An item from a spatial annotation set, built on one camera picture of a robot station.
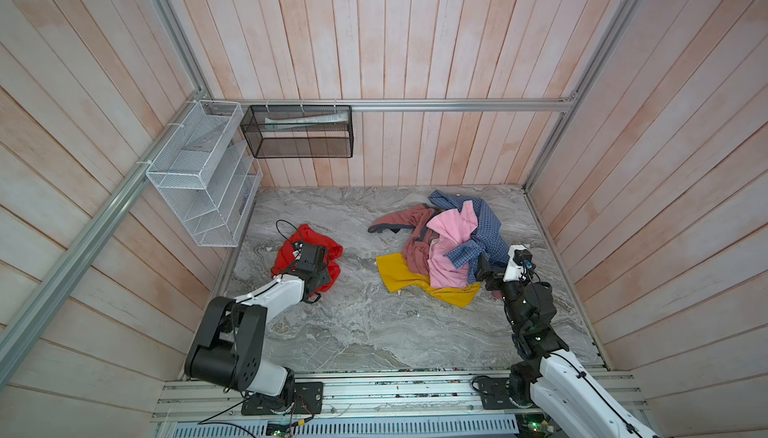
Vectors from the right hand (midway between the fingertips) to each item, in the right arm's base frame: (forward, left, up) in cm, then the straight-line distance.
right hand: (498, 251), depth 79 cm
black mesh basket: (+47, +63, +5) cm, 78 cm away
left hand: (-1, +53, -17) cm, 56 cm away
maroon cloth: (+8, +21, -13) cm, 26 cm away
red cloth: (+3, +62, -11) cm, 63 cm away
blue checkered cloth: (+9, -1, -7) cm, 12 cm away
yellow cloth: (+2, +27, -19) cm, 33 cm away
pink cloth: (+9, +11, -4) cm, 15 cm away
